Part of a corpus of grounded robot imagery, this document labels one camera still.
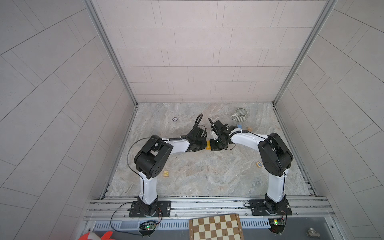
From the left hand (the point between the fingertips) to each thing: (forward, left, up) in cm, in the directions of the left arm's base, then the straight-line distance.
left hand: (210, 143), depth 95 cm
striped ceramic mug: (+22, -23, +1) cm, 32 cm away
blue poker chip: (+19, +25, 0) cm, 32 cm away
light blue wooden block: (+14, -21, 0) cm, 25 cm away
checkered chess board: (-43, -2, +4) cm, 43 cm away
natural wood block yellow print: (-20, +25, +2) cm, 32 cm away
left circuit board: (-43, +29, +4) cm, 52 cm away
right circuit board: (-42, -29, 0) cm, 51 cm away
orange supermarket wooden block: (-5, +2, +7) cm, 9 cm away
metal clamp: (-45, -42, +3) cm, 61 cm away
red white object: (-46, +51, +8) cm, 69 cm away
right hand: (-4, 0, 0) cm, 4 cm away
